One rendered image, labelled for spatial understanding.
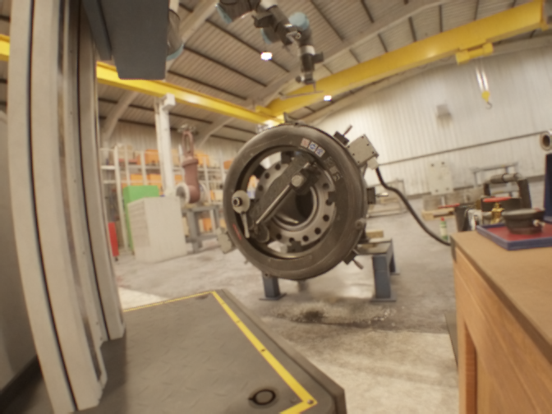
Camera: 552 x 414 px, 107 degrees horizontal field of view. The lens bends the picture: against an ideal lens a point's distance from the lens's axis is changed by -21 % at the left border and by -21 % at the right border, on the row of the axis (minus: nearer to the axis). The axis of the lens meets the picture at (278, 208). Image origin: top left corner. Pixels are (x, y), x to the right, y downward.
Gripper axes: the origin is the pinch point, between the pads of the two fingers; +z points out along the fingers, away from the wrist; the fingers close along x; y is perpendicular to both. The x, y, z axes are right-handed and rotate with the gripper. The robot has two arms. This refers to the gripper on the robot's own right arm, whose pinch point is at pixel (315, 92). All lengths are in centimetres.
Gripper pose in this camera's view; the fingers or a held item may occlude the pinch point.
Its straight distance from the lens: 139.7
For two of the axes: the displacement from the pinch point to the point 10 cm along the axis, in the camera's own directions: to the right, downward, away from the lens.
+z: 0.8, 10.0, 0.2
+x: -2.3, 0.4, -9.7
